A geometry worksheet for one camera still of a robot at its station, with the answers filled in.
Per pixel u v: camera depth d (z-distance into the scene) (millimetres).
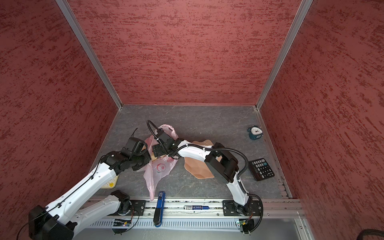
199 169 868
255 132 1003
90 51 877
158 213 721
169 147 683
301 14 738
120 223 718
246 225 716
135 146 609
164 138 693
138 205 752
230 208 738
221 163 503
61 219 391
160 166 823
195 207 739
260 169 848
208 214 730
